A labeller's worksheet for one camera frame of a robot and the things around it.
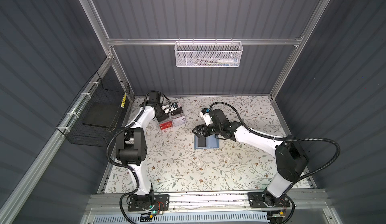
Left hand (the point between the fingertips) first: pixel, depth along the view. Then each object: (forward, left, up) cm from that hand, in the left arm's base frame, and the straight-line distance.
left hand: (161, 112), depth 97 cm
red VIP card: (-5, -2, -8) cm, 10 cm away
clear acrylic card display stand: (+1, -7, -7) cm, 10 cm away
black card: (-17, -26, -11) cm, 33 cm away
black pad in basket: (-14, +25, +17) cm, 34 cm away
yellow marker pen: (-3, +18, +15) cm, 24 cm away
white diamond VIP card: (-2, -11, -8) cm, 14 cm away
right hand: (-17, -24, +3) cm, 29 cm away
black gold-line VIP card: (+4, -10, -4) cm, 12 cm away
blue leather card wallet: (-19, -32, -9) cm, 38 cm away
